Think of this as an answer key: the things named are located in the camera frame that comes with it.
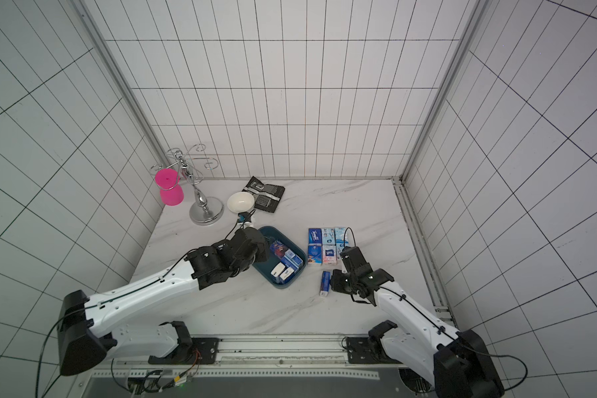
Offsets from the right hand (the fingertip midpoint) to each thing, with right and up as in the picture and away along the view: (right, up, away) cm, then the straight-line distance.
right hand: (331, 261), depth 83 cm
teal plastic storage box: (-21, +7, +14) cm, 26 cm away
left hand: (-11, +3, -9) cm, 14 cm away
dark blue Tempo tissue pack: (-5, +6, +11) cm, 14 cm away
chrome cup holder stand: (-52, +17, +23) cm, 59 cm away
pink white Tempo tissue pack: (0, +1, +9) cm, 9 cm away
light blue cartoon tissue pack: (+5, +6, +14) cm, 16 cm away
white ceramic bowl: (-37, +20, +24) cm, 49 cm away
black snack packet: (-26, +23, +27) cm, 44 cm away
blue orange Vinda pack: (-2, -9, +2) cm, 9 cm away
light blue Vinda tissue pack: (+1, +6, +14) cm, 16 cm away
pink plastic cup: (-54, +24, -2) cm, 59 cm away
